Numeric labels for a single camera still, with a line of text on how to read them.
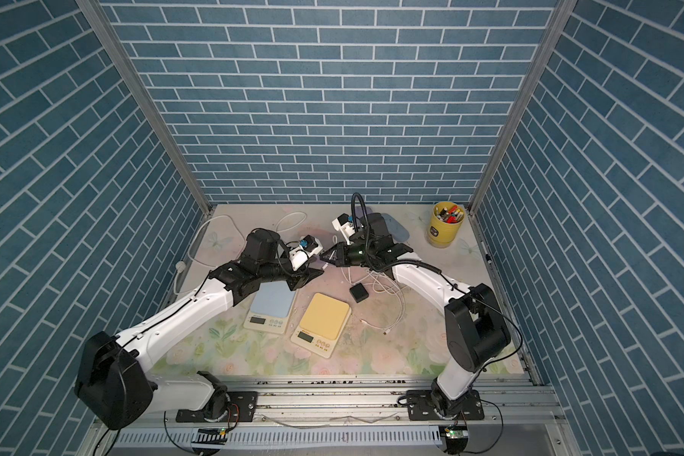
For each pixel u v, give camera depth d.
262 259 0.62
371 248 0.68
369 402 0.76
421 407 0.73
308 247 0.67
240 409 0.73
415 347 0.85
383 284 0.95
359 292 0.94
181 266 1.04
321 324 0.87
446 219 1.03
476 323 0.47
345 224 0.76
